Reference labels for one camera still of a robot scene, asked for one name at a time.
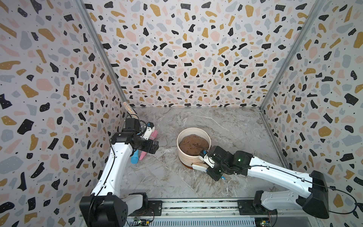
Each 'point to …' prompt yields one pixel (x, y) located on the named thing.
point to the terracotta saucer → (184, 164)
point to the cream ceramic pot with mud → (190, 142)
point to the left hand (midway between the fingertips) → (150, 143)
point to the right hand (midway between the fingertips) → (208, 172)
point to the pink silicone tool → (153, 136)
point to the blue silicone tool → (134, 158)
